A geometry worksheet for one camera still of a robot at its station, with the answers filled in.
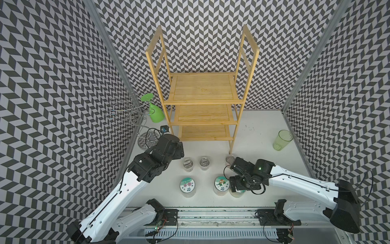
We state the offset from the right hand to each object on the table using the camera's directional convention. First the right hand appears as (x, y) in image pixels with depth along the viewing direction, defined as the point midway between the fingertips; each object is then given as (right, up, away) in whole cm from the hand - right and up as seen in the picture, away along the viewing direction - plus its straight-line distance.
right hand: (240, 189), depth 74 cm
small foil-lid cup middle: (-18, +10, +10) cm, 23 cm away
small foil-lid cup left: (-27, +10, +9) cm, 30 cm away
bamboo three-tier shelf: (-18, +42, +4) cm, 46 cm away
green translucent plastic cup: (+29, +23, +14) cm, 40 cm away
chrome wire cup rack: (-72, +41, +47) cm, 96 cm away
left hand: (-33, +22, -4) cm, 39 cm away
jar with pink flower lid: (-26, +1, 0) cm, 26 cm away
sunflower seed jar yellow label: (-1, -2, +1) cm, 3 cm away
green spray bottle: (-46, +37, +12) cm, 60 cm away
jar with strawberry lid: (-9, +1, +1) cm, 10 cm away
